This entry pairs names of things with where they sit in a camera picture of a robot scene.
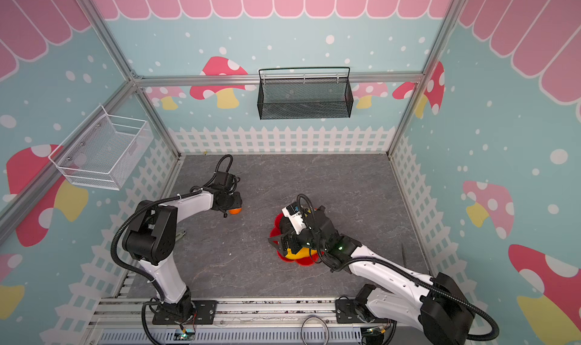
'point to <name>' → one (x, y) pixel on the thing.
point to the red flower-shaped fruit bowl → (276, 231)
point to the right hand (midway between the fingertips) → (277, 233)
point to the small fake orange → (235, 211)
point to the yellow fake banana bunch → (303, 253)
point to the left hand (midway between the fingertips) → (236, 204)
